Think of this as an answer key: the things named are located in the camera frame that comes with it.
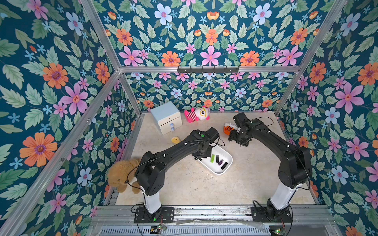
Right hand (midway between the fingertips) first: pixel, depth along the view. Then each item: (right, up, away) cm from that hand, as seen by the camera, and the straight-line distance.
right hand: (233, 139), depth 90 cm
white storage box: (-5, -10, +2) cm, 11 cm away
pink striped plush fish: (-21, +18, +21) cm, 35 cm away
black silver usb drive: (-10, -13, +3) cm, 16 cm away
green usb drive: (-12, -13, +3) cm, 18 cm away
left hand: (-17, -8, -6) cm, 20 cm away
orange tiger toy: (-1, +6, +13) cm, 15 cm away
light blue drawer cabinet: (-42, +14, +8) cm, 45 cm away
